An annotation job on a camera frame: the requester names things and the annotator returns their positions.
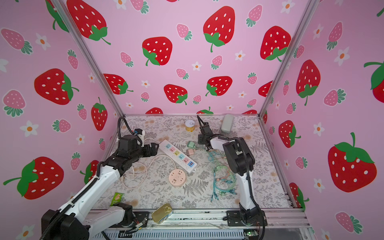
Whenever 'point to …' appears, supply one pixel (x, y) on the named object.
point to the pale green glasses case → (227, 123)
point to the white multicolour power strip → (178, 157)
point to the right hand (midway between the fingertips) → (202, 137)
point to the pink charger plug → (189, 152)
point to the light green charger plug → (191, 144)
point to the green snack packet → (117, 198)
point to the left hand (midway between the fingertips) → (152, 144)
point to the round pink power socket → (177, 177)
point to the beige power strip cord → (146, 170)
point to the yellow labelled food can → (190, 125)
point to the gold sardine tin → (162, 213)
